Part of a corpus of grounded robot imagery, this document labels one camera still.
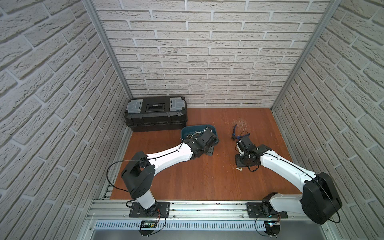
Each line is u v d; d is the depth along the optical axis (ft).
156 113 3.06
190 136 3.32
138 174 1.43
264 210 2.19
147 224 2.38
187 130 3.35
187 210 2.48
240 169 2.84
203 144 2.08
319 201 1.35
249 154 2.02
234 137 3.38
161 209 2.46
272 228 2.28
